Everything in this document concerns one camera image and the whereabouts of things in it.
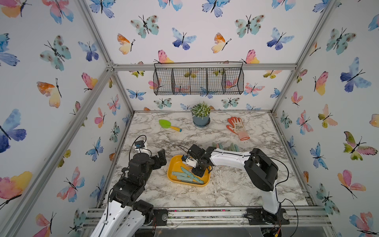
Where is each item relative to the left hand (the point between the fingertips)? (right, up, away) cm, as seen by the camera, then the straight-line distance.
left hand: (157, 151), depth 73 cm
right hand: (+19, -14, +16) cm, 28 cm away
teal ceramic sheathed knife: (+36, -1, +28) cm, 45 cm away
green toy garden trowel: (-3, +14, +38) cm, 41 cm away
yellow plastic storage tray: (+6, -10, +17) cm, 21 cm away
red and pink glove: (+51, +11, +36) cm, 64 cm away
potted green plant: (+22, +20, +27) cm, 41 cm away
